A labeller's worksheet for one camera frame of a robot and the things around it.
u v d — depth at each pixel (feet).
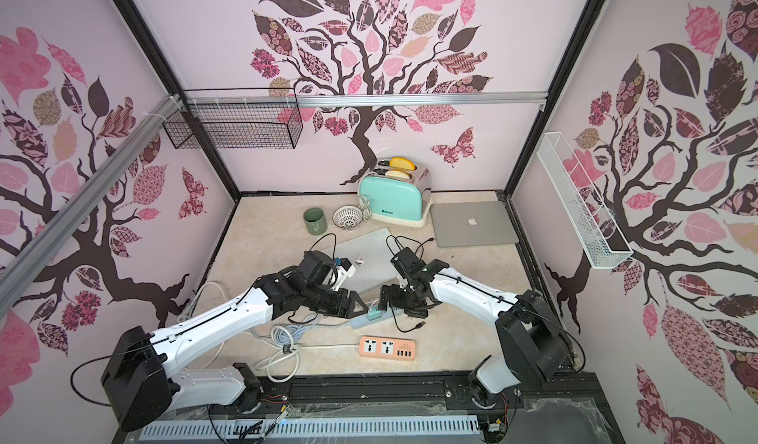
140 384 1.27
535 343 1.40
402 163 3.47
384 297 2.49
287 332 2.60
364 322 2.74
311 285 2.07
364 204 3.31
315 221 3.43
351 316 2.23
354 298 2.28
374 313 2.66
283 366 2.53
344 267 2.37
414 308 2.39
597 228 2.48
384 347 2.61
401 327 2.73
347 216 3.61
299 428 2.29
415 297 2.32
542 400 2.39
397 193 3.28
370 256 3.30
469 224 3.60
